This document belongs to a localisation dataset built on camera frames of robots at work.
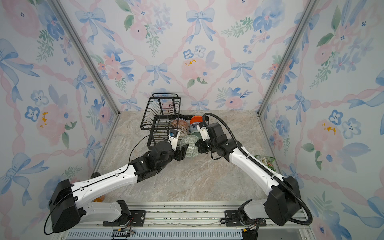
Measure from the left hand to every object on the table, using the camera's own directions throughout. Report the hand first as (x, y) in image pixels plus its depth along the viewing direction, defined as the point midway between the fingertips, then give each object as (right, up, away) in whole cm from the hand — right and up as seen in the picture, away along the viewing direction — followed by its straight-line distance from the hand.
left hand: (183, 141), depth 75 cm
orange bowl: (+7, +13, +31) cm, 35 cm away
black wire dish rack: (-19, +13, +38) cm, 44 cm away
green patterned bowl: (+4, +1, +4) cm, 6 cm away
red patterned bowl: (-5, +11, +33) cm, 35 cm away
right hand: (+7, -1, +6) cm, 9 cm away
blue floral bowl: (+5, +7, +30) cm, 31 cm away
